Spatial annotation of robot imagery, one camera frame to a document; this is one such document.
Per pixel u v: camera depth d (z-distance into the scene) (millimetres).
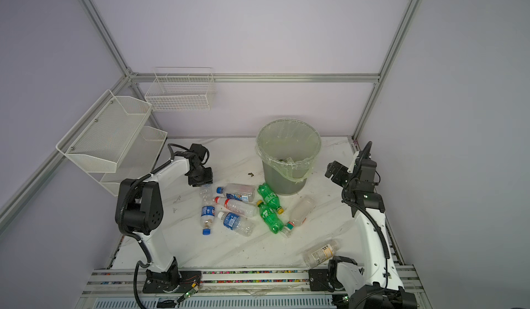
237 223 824
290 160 1033
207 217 879
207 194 914
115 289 732
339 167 692
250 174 1042
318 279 732
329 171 707
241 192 956
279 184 956
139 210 504
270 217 846
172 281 662
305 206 925
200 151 790
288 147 801
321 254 749
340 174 687
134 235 516
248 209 857
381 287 385
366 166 556
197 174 805
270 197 902
